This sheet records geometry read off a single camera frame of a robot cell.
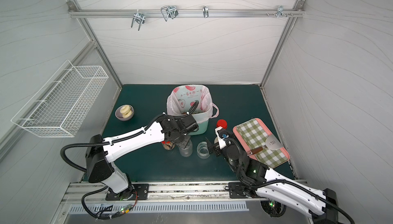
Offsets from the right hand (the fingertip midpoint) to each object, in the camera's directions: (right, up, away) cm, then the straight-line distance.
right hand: (216, 133), depth 73 cm
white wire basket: (-72, +12, -6) cm, 73 cm away
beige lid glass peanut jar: (-7, -13, +13) cm, 19 cm away
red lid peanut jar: (-15, -13, +10) cm, 22 cm away
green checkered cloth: (+26, -6, +20) cm, 33 cm away
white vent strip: (-58, -32, -7) cm, 66 cm away
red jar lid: (+6, +1, +22) cm, 23 cm away
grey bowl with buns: (-57, +8, +24) cm, 63 cm away
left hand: (-17, -5, +3) cm, 18 cm away
